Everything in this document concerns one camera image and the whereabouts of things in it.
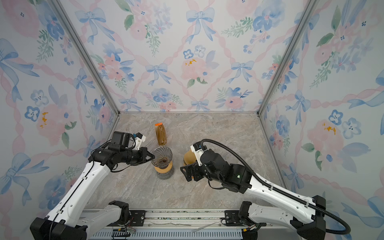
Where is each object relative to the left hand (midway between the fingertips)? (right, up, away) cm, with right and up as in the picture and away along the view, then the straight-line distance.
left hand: (154, 155), depth 74 cm
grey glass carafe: (+3, -14, +12) cm, 18 cm away
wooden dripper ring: (+3, -9, +6) cm, 11 cm away
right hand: (+16, -3, -7) cm, 18 cm away
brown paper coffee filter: (+17, -2, +6) cm, 18 cm away
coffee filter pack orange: (-3, +10, +26) cm, 28 cm away
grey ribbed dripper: (+3, -1, +5) cm, 6 cm away
